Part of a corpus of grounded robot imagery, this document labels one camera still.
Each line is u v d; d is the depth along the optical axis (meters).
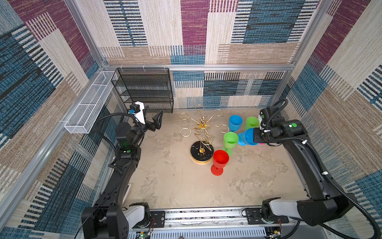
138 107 0.59
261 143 0.71
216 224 0.73
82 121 0.70
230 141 0.90
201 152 0.95
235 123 0.93
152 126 0.65
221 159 0.83
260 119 0.60
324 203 0.37
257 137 0.66
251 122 0.92
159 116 0.68
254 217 0.73
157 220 0.73
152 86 1.08
